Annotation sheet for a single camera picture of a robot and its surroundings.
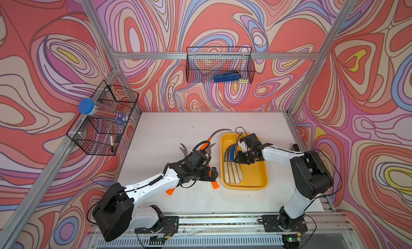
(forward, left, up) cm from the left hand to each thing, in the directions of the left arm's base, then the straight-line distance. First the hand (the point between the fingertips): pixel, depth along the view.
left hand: (213, 175), depth 81 cm
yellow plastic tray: (+3, -24, -8) cm, 25 cm away
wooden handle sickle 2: (+14, -13, -5) cm, 20 cm away
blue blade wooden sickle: (+8, -12, -6) cm, 16 cm away
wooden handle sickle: (+9, -7, -6) cm, 13 cm away
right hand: (+10, -15, -8) cm, 20 cm away
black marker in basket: (+8, +47, +17) cm, 51 cm away
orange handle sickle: (-1, -1, -8) cm, 8 cm away
